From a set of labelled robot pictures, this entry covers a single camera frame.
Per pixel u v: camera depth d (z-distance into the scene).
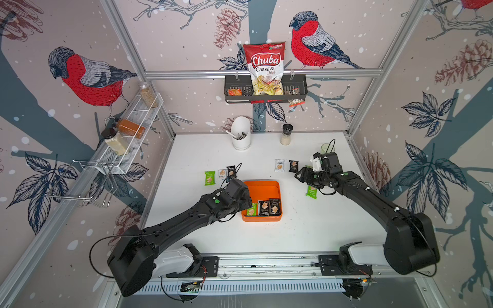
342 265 0.68
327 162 0.68
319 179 0.73
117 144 0.66
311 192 0.93
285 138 1.13
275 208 0.86
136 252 0.40
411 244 0.41
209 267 0.73
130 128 0.73
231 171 1.01
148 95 0.86
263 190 0.91
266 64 0.81
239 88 0.95
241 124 1.07
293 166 1.04
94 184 0.66
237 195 0.64
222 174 1.00
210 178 1.00
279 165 1.04
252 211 0.87
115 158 0.71
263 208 0.86
